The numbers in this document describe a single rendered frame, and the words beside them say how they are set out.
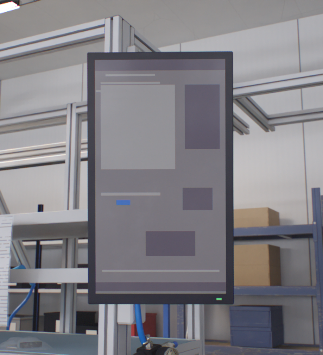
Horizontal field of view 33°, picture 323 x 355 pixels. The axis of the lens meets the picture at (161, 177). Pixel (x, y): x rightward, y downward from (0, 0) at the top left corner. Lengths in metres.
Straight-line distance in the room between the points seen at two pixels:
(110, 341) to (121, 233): 0.37
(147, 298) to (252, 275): 3.19
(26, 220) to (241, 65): 3.78
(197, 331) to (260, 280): 2.42
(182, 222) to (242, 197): 3.77
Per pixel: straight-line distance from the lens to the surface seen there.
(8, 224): 1.58
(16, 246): 2.77
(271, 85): 2.00
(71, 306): 2.14
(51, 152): 2.92
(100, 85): 1.12
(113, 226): 1.10
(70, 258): 2.14
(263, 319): 4.29
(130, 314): 1.37
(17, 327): 5.34
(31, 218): 1.66
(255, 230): 4.27
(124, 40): 1.55
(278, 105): 4.95
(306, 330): 4.69
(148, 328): 4.86
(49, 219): 1.62
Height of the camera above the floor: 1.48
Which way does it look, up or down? 11 degrees up
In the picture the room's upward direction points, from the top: straight up
